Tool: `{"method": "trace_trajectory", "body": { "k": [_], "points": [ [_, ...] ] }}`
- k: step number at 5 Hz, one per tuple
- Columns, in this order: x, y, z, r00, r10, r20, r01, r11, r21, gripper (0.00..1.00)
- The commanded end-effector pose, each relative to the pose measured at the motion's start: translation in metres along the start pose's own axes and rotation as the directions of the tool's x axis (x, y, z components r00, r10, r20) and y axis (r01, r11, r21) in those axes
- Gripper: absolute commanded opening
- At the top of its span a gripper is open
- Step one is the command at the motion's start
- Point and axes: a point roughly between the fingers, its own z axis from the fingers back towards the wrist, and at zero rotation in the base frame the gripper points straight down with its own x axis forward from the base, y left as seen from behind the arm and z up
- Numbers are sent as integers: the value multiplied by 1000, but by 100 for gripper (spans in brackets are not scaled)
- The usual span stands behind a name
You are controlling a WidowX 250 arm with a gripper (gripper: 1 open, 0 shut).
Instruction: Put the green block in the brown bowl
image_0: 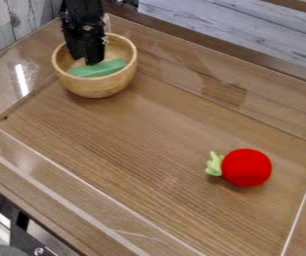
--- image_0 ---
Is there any brown wooden bowl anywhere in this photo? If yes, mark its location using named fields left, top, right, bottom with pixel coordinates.
left=51, top=33, right=137, bottom=98

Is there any green rectangular block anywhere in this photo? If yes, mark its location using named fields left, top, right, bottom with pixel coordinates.
left=66, top=58, right=126, bottom=78

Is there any clear acrylic tray wall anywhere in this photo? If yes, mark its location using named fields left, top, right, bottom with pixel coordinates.
left=0, top=128, right=204, bottom=256

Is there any black table leg bracket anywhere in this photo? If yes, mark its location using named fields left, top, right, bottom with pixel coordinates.
left=9, top=211, right=57, bottom=256

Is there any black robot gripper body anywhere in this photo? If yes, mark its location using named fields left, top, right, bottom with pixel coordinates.
left=59, top=0, right=105, bottom=31

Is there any red plush strawberry toy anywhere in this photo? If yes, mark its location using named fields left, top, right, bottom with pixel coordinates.
left=205, top=148, right=272, bottom=187

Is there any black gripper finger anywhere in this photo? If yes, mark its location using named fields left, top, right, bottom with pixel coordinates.
left=85, top=29, right=105, bottom=65
left=62, top=26, right=83, bottom=59

